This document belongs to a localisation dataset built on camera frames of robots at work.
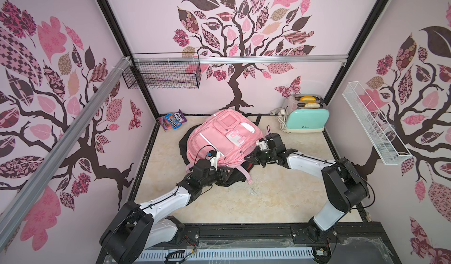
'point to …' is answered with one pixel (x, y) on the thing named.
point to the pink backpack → (231, 134)
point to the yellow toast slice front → (312, 105)
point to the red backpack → (247, 165)
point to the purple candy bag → (172, 121)
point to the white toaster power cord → (280, 113)
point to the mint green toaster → (306, 113)
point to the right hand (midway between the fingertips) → (243, 160)
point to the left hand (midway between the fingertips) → (231, 173)
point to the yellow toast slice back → (308, 98)
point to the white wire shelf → (387, 144)
